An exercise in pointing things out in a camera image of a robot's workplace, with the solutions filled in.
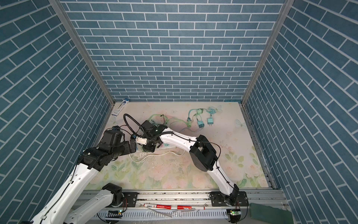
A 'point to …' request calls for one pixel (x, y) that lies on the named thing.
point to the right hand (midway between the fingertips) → (144, 145)
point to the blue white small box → (123, 103)
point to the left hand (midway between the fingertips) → (129, 144)
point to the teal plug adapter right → (210, 121)
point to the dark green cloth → (270, 214)
